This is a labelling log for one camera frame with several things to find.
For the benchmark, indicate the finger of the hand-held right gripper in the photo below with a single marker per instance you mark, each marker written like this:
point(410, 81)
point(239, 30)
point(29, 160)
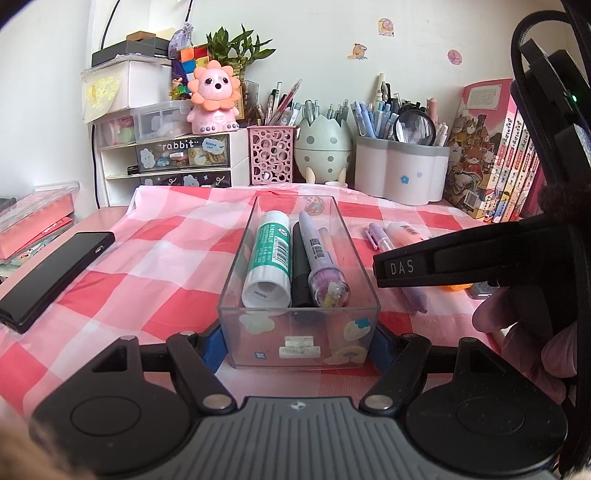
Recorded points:
point(461, 263)

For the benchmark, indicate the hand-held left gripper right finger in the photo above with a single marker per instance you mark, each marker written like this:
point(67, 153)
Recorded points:
point(381, 353)

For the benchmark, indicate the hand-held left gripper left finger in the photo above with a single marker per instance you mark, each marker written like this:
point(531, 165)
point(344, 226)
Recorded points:
point(212, 353)

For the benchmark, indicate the orange highlighter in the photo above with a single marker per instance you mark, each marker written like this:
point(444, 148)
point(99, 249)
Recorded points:
point(455, 287)

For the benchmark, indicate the dark translucent case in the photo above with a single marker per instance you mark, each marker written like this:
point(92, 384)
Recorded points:
point(480, 290)

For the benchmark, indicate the clear plastic storage box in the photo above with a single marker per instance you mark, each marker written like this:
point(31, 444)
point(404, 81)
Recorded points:
point(258, 346)

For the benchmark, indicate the purple mechanical pencil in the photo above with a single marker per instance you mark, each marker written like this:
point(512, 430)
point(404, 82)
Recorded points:
point(415, 300)

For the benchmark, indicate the peach highlighter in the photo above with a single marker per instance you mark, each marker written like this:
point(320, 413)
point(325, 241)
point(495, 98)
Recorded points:
point(406, 233)

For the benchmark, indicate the black marker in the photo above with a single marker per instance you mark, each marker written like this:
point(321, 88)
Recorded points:
point(301, 267)

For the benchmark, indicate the green white glue stick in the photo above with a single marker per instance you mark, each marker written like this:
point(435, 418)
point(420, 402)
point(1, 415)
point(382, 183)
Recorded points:
point(270, 249)

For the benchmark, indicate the purple cartoon-topped pen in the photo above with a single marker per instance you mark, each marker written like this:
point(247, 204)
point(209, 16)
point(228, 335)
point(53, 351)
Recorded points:
point(318, 249)

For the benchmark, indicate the person's right hand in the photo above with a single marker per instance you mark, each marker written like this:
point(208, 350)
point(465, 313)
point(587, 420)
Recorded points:
point(531, 341)

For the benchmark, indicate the pink comic book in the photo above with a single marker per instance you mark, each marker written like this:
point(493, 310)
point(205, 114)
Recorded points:
point(475, 138)
point(518, 166)
point(525, 170)
point(533, 175)
point(510, 161)

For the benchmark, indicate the dark fuzzy cloth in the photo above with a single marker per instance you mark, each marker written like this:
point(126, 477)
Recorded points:
point(565, 203)

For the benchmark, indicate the pink checked tablecloth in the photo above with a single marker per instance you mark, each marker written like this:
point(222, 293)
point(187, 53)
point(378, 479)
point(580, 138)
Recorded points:
point(152, 286)

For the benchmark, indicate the white flower-shaped pen holder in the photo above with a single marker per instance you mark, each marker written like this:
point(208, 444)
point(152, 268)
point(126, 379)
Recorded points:
point(397, 175)

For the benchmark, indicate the black magnifying glass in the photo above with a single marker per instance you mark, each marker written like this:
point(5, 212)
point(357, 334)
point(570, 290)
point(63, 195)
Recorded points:
point(415, 128)

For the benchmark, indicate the pens in flower holder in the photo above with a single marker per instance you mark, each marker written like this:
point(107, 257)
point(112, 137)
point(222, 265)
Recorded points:
point(369, 120)

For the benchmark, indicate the black smartphone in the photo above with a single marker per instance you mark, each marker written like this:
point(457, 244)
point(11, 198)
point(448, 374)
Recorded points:
point(51, 281)

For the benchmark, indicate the green egg-shaped pen holder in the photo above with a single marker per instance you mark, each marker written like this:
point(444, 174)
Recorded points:
point(323, 147)

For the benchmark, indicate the pink perforated pen holder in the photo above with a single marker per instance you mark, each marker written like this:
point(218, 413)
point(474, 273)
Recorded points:
point(270, 157)

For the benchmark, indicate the white desktop drawer organizer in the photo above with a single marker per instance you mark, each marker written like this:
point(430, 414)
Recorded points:
point(117, 166)

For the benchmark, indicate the pens in egg holder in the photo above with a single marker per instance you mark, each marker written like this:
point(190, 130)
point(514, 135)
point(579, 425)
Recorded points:
point(314, 110)

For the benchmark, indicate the clear lidded storage box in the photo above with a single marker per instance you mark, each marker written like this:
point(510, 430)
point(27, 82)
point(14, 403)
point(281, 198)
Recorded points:
point(159, 122)

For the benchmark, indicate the pens in pink holder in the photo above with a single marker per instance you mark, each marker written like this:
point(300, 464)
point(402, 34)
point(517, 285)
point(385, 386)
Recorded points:
point(281, 106)

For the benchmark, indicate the small clear box of tapes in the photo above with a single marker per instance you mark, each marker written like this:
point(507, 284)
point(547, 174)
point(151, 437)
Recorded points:
point(115, 131)

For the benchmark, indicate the clear acrylic organizer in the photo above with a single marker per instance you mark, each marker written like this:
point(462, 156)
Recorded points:
point(251, 104)

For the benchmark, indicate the pink lion toy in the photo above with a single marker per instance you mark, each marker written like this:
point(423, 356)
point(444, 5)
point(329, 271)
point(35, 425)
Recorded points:
point(214, 92)

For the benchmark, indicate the small toy figure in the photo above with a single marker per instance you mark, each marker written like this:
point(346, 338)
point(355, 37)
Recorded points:
point(178, 90)

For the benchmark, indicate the white cardboard box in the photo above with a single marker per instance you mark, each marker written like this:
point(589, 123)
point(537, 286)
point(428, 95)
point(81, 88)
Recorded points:
point(143, 85)

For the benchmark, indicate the plastic bag with yellow print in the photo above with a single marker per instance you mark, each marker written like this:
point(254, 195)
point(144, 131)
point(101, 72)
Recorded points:
point(99, 94)

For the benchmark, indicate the colourful puzzle cube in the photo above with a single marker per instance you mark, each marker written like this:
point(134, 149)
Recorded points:
point(194, 57)

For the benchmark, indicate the green bamboo plant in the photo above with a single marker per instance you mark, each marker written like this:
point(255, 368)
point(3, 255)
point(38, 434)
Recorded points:
point(231, 46)

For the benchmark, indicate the black flat box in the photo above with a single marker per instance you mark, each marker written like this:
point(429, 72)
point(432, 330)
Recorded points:
point(124, 50)

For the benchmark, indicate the purple organza bag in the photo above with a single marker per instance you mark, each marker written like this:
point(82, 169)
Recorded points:
point(180, 39)

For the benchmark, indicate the small brown box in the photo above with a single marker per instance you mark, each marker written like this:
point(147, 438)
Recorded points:
point(142, 36)

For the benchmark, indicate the round pink wall sticker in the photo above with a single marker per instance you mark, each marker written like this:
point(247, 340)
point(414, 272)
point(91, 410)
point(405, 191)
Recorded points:
point(455, 56)

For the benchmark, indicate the round orange wall sticker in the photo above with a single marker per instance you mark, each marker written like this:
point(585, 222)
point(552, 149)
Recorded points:
point(385, 26)

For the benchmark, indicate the brown bird wall sticker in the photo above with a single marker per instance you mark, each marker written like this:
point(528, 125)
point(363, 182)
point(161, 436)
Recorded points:
point(358, 51)

